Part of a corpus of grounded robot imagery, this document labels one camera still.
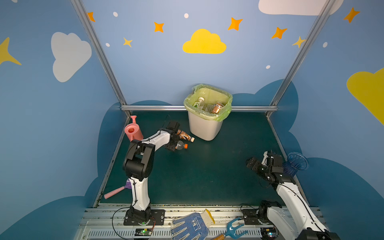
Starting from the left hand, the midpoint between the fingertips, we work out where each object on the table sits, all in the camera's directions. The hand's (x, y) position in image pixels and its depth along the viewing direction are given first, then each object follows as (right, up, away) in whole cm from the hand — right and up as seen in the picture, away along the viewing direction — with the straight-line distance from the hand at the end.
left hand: (179, 141), depth 100 cm
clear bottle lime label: (+13, +26, -3) cm, 29 cm away
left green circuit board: (-14, -41, -30) cm, 53 cm away
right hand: (+46, -11, -15) cm, 49 cm away
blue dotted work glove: (+9, -39, -29) cm, 49 cm away
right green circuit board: (+47, -42, -29) cm, 69 cm away
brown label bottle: (+4, +4, +2) cm, 6 cm away
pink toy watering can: (-30, +8, -4) cm, 31 cm away
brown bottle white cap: (+23, +21, -14) cm, 34 cm away
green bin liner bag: (+23, +32, 0) cm, 39 cm away
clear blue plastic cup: (+61, -7, -27) cm, 67 cm away
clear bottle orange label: (+1, -2, -2) cm, 3 cm away
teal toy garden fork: (+28, -41, -30) cm, 58 cm away
